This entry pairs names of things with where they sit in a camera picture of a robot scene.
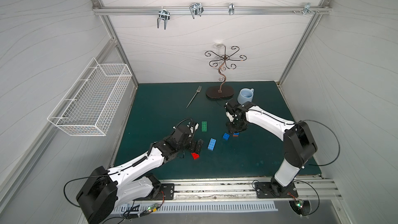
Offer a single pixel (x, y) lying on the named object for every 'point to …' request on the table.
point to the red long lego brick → (195, 155)
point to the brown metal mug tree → (217, 92)
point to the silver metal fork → (198, 90)
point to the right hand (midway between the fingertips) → (233, 129)
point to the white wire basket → (88, 107)
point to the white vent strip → (188, 207)
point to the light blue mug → (245, 95)
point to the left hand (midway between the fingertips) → (197, 140)
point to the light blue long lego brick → (211, 144)
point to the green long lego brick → (204, 126)
